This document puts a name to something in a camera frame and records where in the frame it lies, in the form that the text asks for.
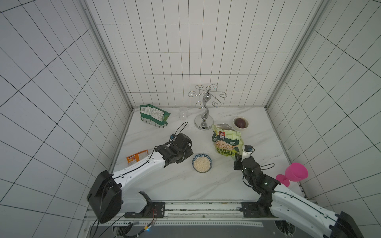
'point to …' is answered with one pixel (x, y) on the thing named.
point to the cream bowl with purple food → (240, 123)
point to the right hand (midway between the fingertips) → (231, 154)
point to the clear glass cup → (183, 112)
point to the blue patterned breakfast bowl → (202, 163)
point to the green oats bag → (227, 142)
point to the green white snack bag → (153, 115)
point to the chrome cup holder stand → (205, 121)
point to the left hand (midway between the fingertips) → (188, 154)
